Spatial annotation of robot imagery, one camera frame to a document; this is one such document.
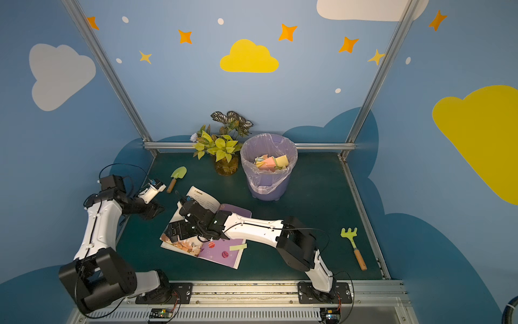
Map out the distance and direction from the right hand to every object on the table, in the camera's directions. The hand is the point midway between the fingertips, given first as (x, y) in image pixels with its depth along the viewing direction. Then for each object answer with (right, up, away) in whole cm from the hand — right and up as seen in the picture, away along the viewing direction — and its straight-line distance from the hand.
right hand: (178, 228), depth 75 cm
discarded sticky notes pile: (+37, +26, +23) cm, 50 cm away
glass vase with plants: (+15, +33, +15) cm, 40 cm away
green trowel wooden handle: (-15, +21, +36) cm, 44 cm away
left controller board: (-5, -30, -4) cm, 31 cm away
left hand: (-13, +9, +6) cm, 17 cm away
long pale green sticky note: (+22, -11, +9) cm, 26 cm away
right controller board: (+57, -31, -3) cm, 65 cm away
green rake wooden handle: (+72, -7, +12) cm, 73 cm away
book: (+18, -12, +7) cm, 23 cm away
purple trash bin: (+42, +11, +22) cm, 49 cm away
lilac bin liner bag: (+33, +17, +6) cm, 37 cm away
